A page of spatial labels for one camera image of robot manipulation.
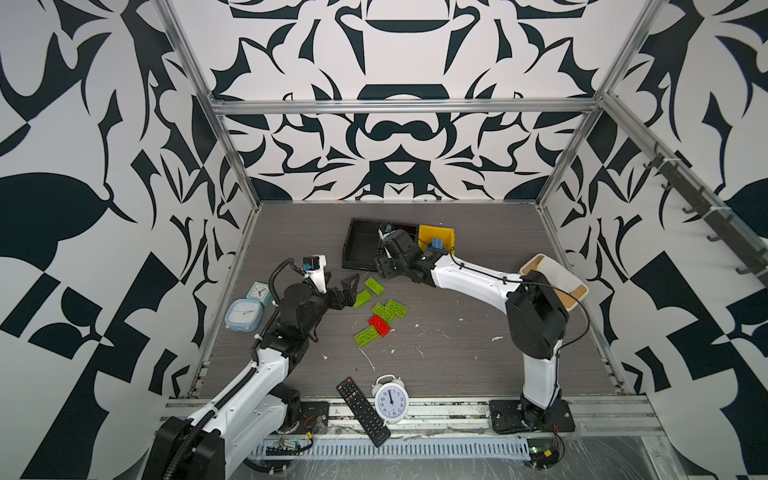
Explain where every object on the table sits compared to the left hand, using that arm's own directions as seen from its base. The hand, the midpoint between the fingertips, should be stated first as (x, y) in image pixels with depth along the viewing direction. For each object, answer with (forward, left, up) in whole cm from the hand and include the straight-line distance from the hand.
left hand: (343, 269), depth 80 cm
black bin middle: (+22, -21, -11) cm, 33 cm away
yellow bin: (+22, -26, -14) cm, 37 cm away
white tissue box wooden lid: (0, -66, -13) cm, 67 cm away
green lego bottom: (-12, -5, -18) cm, 22 cm away
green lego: (+1, -4, -18) cm, 18 cm away
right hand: (+8, -11, -7) cm, 15 cm away
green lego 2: (-4, -10, -18) cm, 21 cm away
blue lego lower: (+17, -29, -12) cm, 36 cm away
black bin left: (+21, -4, -18) cm, 28 cm away
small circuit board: (-40, -47, -19) cm, 64 cm away
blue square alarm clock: (-5, +30, -16) cm, 35 cm away
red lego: (-8, -9, -17) cm, 21 cm away
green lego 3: (-3, -15, -18) cm, 24 cm away
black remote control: (-31, -5, -16) cm, 35 cm away
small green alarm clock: (+3, +28, -16) cm, 33 cm away
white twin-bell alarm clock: (-28, -12, -16) cm, 34 cm away
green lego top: (+5, -8, -18) cm, 20 cm away
